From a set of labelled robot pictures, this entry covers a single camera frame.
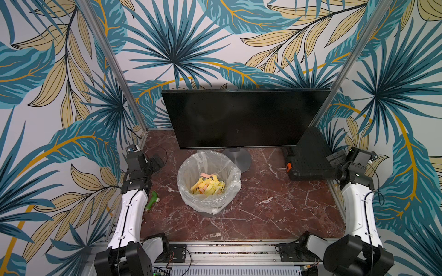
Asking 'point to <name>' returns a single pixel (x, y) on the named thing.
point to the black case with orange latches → (308, 160)
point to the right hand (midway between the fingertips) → (341, 162)
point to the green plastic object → (154, 199)
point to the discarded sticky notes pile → (208, 184)
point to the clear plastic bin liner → (209, 163)
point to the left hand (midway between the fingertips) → (150, 161)
